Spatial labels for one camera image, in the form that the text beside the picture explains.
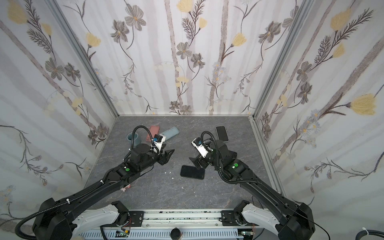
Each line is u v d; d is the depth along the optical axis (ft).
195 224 2.40
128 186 1.86
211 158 2.07
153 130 3.64
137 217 2.41
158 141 2.13
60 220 1.26
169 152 2.33
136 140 3.23
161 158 2.24
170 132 3.60
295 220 1.27
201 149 2.12
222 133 3.68
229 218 2.41
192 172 2.97
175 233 2.04
